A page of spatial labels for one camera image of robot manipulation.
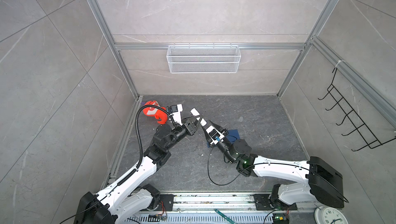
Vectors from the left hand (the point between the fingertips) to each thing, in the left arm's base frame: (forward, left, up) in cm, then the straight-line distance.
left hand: (201, 114), depth 66 cm
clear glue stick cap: (+21, -29, -34) cm, 49 cm away
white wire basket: (+49, -4, -4) cm, 49 cm away
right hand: (-1, -3, -5) cm, 6 cm away
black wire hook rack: (-14, -67, -1) cm, 68 cm away
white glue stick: (0, +3, 0) cm, 3 cm away
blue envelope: (+8, -21, -35) cm, 42 cm away
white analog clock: (-37, -54, -29) cm, 72 cm away
